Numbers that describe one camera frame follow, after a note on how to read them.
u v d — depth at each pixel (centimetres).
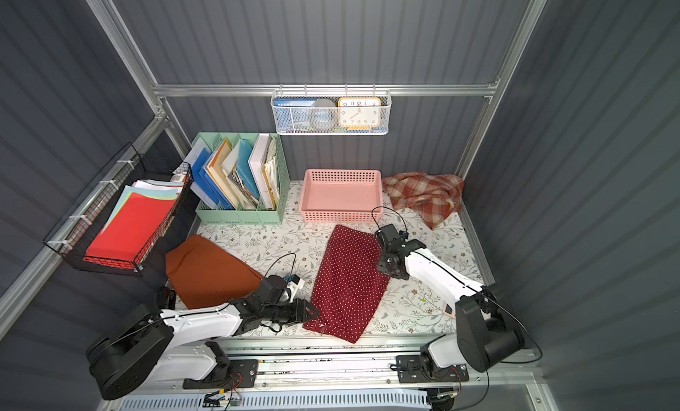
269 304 69
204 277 99
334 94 89
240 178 96
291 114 84
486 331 42
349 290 87
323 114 91
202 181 96
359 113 88
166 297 84
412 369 72
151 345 43
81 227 63
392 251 64
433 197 106
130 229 71
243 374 73
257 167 94
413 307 87
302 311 76
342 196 118
